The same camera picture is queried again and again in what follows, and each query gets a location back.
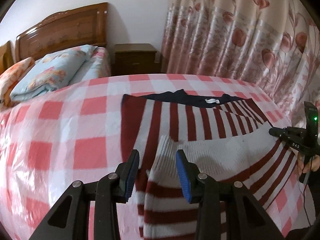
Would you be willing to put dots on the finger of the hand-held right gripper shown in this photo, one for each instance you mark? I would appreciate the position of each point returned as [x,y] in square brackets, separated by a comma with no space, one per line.
[276,132]

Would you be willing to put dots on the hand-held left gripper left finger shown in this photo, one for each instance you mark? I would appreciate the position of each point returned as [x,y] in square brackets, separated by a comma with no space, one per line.
[132,177]

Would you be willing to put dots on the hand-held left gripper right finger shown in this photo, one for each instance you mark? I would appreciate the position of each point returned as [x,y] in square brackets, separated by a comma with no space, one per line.
[185,180]

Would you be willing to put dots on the red grey striped sweater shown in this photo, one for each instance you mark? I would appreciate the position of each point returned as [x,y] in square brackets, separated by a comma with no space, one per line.
[200,122]

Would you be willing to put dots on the person's right hand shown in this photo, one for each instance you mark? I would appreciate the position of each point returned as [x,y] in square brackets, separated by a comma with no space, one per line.
[315,163]

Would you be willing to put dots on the pink checked bed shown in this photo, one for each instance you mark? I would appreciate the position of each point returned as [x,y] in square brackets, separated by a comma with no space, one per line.
[62,130]

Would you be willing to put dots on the floral tulip curtain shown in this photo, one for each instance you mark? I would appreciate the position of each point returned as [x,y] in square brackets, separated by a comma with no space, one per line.
[225,30]

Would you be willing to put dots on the dark wooden nightstand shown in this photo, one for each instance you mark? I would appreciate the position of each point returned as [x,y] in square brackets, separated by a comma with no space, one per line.
[136,60]

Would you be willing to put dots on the light blue floral pillow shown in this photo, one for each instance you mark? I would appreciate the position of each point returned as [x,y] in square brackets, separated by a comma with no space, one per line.
[50,75]

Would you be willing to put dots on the orange floral pillow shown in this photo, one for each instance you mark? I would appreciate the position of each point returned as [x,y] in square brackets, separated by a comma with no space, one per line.
[12,77]

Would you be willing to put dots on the large wooden headboard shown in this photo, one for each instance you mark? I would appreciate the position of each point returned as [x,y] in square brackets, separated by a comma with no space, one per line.
[62,27]

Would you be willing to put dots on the small wooden headboard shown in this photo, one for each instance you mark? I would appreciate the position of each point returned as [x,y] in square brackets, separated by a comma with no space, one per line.
[5,57]

